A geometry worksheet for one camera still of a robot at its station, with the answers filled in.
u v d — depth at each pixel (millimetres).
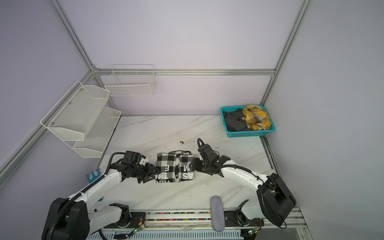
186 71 930
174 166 860
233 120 1058
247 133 1016
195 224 732
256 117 1037
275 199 420
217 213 733
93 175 881
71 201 420
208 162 648
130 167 675
